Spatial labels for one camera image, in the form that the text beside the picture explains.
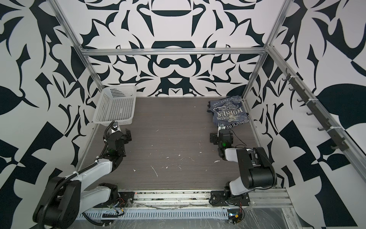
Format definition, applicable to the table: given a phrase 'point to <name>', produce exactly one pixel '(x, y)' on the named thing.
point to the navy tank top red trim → (232, 123)
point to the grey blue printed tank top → (228, 109)
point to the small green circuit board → (235, 215)
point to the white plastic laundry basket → (116, 103)
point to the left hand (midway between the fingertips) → (115, 129)
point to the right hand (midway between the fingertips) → (220, 131)
